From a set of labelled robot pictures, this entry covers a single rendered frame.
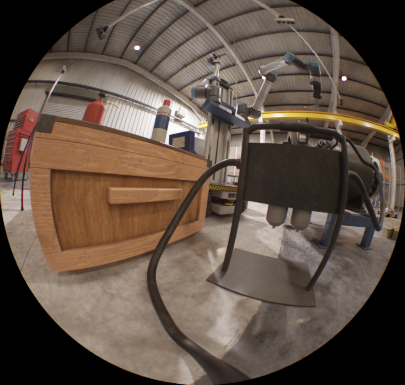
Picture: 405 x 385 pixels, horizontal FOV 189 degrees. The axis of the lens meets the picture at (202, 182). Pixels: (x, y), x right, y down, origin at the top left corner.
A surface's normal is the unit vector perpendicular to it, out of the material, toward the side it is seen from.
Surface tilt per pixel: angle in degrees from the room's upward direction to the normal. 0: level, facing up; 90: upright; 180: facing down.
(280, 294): 0
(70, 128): 90
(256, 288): 0
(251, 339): 0
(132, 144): 90
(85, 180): 90
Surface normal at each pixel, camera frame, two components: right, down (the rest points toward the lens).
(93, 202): 0.83, 0.11
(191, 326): 0.12, -0.99
